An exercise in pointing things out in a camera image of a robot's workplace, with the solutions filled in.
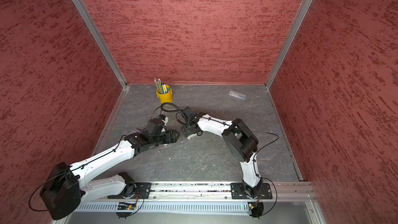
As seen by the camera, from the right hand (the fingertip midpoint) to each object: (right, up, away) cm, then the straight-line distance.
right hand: (191, 132), depth 93 cm
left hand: (-9, -1, -10) cm, 14 cm away
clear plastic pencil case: (+31, +25, +21) cm, 45 cm away
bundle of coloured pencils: (-21, +28, +10) cm, 36 cm away
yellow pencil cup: (-18, +22, +11) cm, 31 cm away
